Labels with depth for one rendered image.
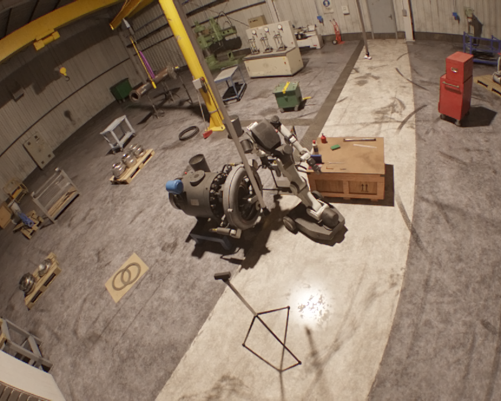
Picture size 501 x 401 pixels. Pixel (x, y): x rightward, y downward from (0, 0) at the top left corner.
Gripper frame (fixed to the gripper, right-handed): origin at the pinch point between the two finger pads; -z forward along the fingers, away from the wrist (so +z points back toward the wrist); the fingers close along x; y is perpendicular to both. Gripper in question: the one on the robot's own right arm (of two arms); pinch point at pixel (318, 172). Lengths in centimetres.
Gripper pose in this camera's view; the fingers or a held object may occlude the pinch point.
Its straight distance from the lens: 296.1
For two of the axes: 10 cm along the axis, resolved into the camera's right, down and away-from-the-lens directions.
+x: -0.8, -0.1, 10.0
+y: -7.6, 6.5, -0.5
